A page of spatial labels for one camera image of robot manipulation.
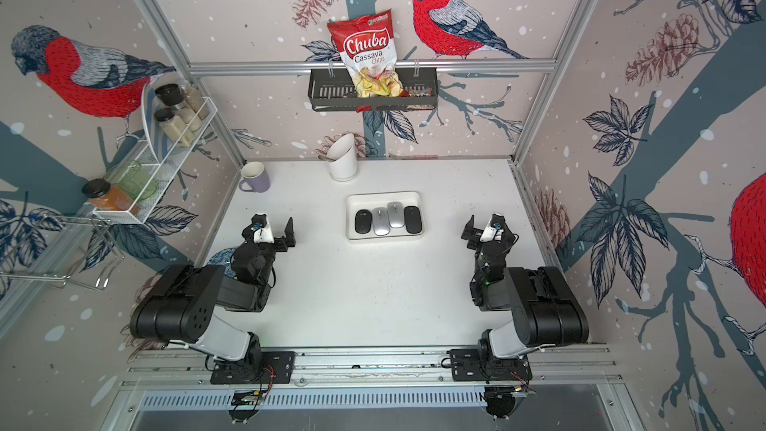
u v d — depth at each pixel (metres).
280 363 0.73
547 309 0.45
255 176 1.04
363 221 1.00
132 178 0.69
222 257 0.90
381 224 1.00
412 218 1.01
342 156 1.04
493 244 0.74
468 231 0.82
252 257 0.71
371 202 1.07
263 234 0.76
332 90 0.95
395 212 1.03
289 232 0.85
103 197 0.60
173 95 0.79
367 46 0.80
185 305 0.46
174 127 0.76
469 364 0.73
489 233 0.77
